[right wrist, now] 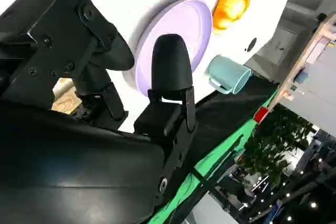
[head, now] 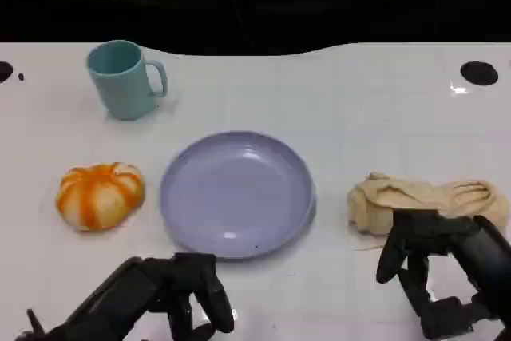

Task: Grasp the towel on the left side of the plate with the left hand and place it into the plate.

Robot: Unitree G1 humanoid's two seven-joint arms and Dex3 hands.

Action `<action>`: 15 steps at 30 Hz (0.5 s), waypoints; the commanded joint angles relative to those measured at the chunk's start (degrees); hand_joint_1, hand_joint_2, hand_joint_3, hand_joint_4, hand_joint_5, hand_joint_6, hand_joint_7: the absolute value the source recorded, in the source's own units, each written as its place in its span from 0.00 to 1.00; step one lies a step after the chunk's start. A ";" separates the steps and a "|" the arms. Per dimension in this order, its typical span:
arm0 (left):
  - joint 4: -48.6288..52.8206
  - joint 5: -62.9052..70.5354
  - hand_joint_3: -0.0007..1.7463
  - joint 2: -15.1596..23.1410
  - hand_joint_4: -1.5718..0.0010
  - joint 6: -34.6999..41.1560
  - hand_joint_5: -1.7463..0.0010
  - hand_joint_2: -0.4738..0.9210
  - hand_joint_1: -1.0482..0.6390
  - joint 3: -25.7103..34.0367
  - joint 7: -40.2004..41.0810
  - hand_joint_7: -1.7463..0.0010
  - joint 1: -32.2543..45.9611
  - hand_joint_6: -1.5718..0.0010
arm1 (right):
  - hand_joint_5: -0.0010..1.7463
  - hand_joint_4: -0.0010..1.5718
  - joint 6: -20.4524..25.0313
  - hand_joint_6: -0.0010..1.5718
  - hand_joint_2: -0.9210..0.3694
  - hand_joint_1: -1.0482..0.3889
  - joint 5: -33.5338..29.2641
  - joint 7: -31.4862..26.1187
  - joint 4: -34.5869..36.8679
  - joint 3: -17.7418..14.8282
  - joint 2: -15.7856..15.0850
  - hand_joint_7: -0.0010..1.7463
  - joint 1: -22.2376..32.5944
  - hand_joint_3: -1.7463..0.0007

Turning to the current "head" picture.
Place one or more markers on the orange and white bread roll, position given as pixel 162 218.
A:
pixel 100 197

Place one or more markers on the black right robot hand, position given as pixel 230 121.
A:
pixel 483 249

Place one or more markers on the pale green mug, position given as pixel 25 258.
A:
pixel 121 83

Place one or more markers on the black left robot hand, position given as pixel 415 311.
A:
pixel 131 297

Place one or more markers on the large black table grommet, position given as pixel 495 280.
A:
pixel 5 71
pixel 479 73

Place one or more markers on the beige towel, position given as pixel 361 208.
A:
pixel 399 195

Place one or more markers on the lilac plate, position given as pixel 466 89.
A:
pixel 235 197

